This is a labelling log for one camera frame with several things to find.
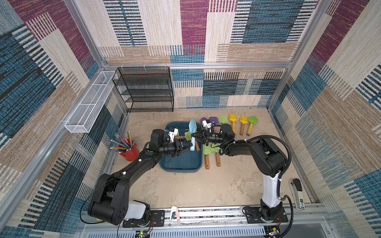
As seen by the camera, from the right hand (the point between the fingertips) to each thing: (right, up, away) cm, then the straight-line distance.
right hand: (193, 137), depth 85 cm
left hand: (-1, -5, -6) cm, 7 cm away
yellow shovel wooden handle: (+37, +10, +27) cm, 47 cm away
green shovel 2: (+11, -6, -3) cm, 13 cm away
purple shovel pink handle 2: (+16, +11, +29) cm, 35 cm away
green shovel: (+8, -10, +10) cm, 16 cm away
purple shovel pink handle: (+7, +11, +30) cm, 33 cm away
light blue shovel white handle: (0, +5, +2) cm, 6 cm away
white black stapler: (+53, -26, -7) cm, 60 cm away
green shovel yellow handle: (+44, +10, +26) cm, 52 cm away
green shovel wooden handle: (+22, +11, +27) cm, 37 cm away
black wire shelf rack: (-35, +34, +23) cm, 53 cm away
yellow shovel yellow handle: (+30, +12, +30) cm, 44 cm away
